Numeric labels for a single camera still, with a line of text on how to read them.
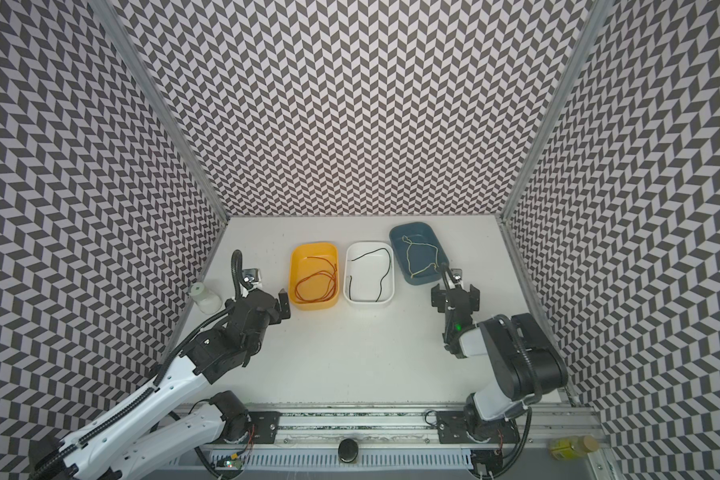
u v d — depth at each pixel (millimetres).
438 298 860
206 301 886
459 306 703
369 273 980
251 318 538
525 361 418
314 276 982
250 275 640
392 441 721
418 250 1114
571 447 630
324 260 1100
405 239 1118
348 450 620
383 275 990
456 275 787
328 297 948
